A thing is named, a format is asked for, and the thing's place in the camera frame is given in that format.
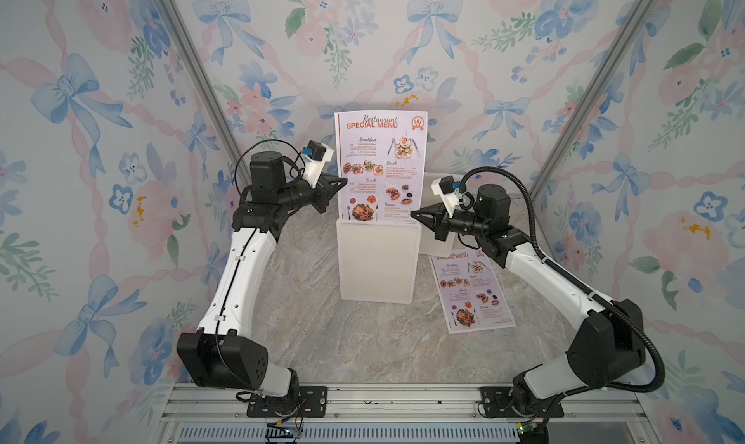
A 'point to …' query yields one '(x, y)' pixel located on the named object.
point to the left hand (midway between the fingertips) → (344, 178)
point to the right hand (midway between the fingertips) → (416, 211)
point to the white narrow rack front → (378, 260)
